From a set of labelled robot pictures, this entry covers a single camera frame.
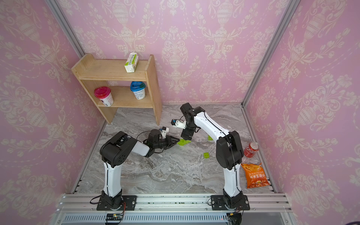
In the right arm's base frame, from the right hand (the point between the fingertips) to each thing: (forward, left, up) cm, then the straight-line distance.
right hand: (189, 130), depth 91 cm
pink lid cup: (+14, +50, +22) cm, 56 cm away
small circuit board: (-43, +42, -13) cm, 62 cm away
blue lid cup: (+19, +31, +21) cm, 42 cm away
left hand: (-4, +7, -7) cm, 11 cm away
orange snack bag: (-29, -35, -6) cm, 46 cm away
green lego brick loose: (-14, -10, -9) cm, 19 cm away
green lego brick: (-1, -14, -9) cm, 17 cm away
